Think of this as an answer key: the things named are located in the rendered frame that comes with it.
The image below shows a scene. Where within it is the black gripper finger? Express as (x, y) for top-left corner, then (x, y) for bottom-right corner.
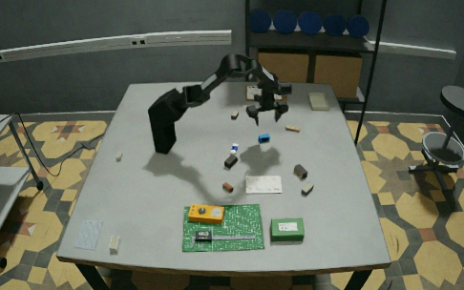
(252, 116), (259, 126)
(275, 110), (285, 123)

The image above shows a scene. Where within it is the green cutting mat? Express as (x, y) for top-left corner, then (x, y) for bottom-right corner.
(182, 204), (264, 252)

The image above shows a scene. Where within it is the white and blue block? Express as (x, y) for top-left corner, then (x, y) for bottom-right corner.
(230, 143), (239, 155)

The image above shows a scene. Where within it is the green rectangular box with white label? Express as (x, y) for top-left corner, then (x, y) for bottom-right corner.
(270, 218), (305, 241)

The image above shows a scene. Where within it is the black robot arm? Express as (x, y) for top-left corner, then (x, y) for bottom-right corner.
(171, 53), (292, 113)

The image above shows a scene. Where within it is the silver digital caliper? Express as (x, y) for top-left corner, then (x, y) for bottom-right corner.
(191, 231), (250, 248)

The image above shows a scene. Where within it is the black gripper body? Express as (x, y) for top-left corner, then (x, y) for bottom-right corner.
(245, 95), (288, 117)

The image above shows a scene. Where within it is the blue rectangular block with black label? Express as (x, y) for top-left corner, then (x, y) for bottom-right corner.
(258, 134), (270, 143)

